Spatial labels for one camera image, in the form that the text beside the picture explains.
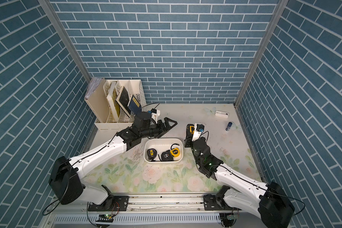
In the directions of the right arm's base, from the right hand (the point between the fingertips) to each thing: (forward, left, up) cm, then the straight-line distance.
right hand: (190, 130), depth 78 cm
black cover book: (+26, +49, -5) cm, 56 cm away
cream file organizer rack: (+17, +62, -2) cm, 64 cm away
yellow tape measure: (-4, +8, -20) cm, 22 cm away
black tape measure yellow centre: (-2, 0, +3) cm, 4 cm away
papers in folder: (+24, +64, +9) cm, 69 cm away
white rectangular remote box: (+32, -26, -20) cm, 46 cm away
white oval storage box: (+1, +18, -21) cm, 28 cm away
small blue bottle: (+17, -28, -15) cm, 36 cm away
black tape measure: (-8, +14, -18) cm, 24 cm away
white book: (+17, +52, +2) cm, 54 cm away
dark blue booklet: (+26, +42, -10) cm, 51 cm away
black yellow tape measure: (-7, +23, -19) cm, 31 cm away
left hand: (-2, +7, +4) cm, 9 cm away
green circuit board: (-41, +41, -25) cm, 63 cm away
